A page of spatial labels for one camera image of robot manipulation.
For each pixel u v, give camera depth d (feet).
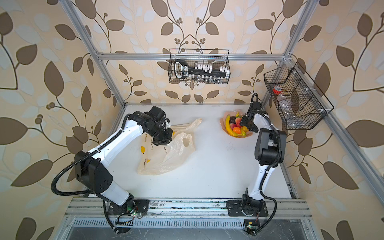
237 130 3.24
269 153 1.78
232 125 3.34
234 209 2.42
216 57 2.99
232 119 3.37
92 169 1.40
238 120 3.34
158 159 2.53
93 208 2.49
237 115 3.45
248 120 2.63
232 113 3.57
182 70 2.77
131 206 2.30
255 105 2.71
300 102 2.46
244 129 3.18
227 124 3.34
